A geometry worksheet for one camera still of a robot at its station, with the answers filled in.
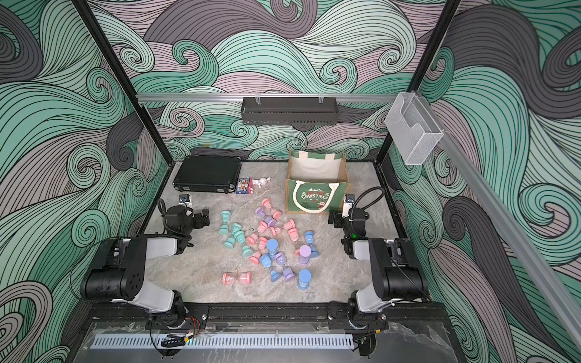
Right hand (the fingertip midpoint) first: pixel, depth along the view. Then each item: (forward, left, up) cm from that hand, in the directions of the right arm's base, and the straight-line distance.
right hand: (341, 207), depth 94 cm
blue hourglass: (-17, +29, +2) cm, 33 cm away
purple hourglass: (+1, +35, -5) cm, 35 cm away
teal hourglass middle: (-11, +43, -4) cm, 44 cm away
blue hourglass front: (-29, +17, +2) cm, 34 cm away
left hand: (0, +62, 0) cm, 62 cm away
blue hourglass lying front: (-27, +28, -4) cm, 39 cm away
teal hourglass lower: (-18, +39, -3) cm, 43 cm away
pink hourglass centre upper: (-7, +33, -4) cm, 34 cm away
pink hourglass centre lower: (-19, +35, -4) cm, 40 cm away
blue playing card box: (+16, +45, -4) cm, 48 cm away
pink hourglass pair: (-9, +21, -3) cm, 23 cm away
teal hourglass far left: (-7, +50, -4) cm, 51 cm away
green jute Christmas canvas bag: (0, +12, +16) cm, 20 cm away
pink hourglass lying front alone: (-27, +39, -3) cm, 47 cm away
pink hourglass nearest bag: (-1, +28, -3) cm, 29 cm away
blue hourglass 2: (-21, +32, -4) cm, 38 cm away
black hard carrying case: (+23, +63, -2) cm, 67 cm away
